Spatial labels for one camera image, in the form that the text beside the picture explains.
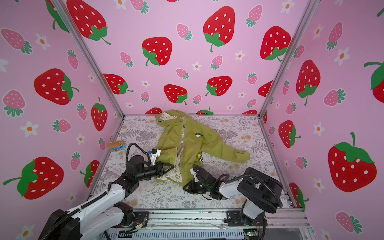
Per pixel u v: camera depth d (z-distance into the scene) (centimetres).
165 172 74
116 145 99
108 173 90
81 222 43
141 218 74
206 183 66
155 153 76
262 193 45
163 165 74
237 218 74
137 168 64
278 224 73
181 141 102
